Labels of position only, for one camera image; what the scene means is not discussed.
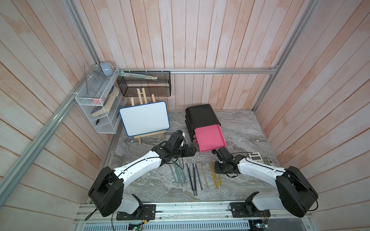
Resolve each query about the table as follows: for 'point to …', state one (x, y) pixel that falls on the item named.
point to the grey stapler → (268, 161)
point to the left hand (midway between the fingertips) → (190, 152)
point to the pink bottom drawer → (196, 143)
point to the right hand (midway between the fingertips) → (217, 168)
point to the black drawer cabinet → (200, 116)
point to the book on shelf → (104, 109)
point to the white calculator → (255, 157)
